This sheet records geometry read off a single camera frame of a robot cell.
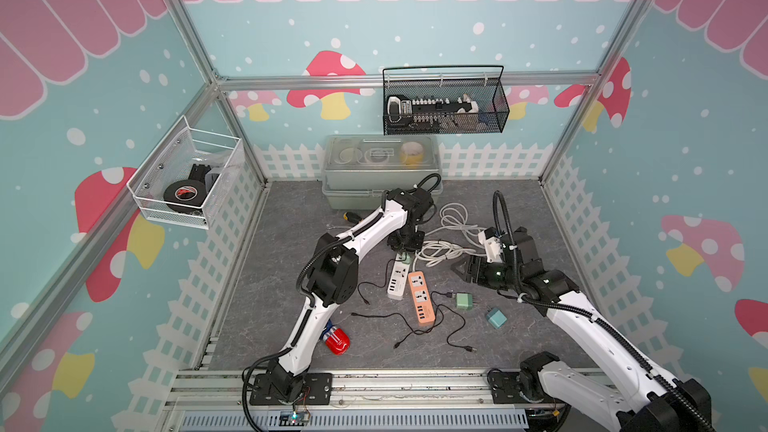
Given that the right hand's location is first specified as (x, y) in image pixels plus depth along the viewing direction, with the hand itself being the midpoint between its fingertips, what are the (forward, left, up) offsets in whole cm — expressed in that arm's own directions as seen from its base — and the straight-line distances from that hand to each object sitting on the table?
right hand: (459, 268), depth 79 cm
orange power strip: (-5, +9, -12) cm, 16 cm away
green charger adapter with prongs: (-3, -3, -14) cm, 15 cm away
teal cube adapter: (-9, -11, -14) cm, 20 cm away
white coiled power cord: (+27, -4, -13) cm, 31 cm away
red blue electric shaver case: (-14, +33, -12) cm, 38 cm away
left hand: (+9, +13, -10) cm, 19 cm away
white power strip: (+4, +16, -13) cm, 21 cm away
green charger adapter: (+8, +13, -9) cm, 18 cm away
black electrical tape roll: (+10, +66, +20) cm, 70 cm away
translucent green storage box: (+34, +29, +5) cm, 45 cm away
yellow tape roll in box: (+43, +11, +3) cm, 45 cm away
